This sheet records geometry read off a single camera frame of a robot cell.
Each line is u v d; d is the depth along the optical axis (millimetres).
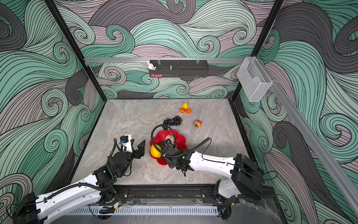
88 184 524
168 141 723
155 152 825
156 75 887
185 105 1124
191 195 744
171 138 903
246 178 411
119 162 560
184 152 567
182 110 1104
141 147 716
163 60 917
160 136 947
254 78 779
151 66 854
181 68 951
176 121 1006
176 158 596
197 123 1003
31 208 437
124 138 636
